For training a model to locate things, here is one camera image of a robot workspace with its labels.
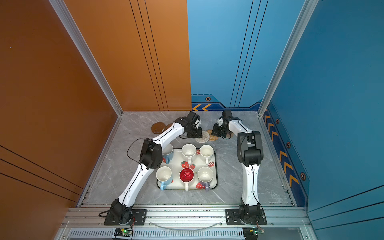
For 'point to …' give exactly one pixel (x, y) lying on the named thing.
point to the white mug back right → (206, 152)
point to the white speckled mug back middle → (189, 153)
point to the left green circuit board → (123, 232)
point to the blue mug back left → (168, 153)
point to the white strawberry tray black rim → (178, 163)
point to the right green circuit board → (252, 233)
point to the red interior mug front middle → (186, 175)
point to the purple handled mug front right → (205, 174)
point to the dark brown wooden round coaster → (158, 127)
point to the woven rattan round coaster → (212, 137)
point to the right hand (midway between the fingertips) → (211, 133)
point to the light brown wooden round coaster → (168, 126)
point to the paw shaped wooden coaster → (228, 136)
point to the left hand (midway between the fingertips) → (203, 134)
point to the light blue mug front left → (164, 175)
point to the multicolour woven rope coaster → (205, 138)
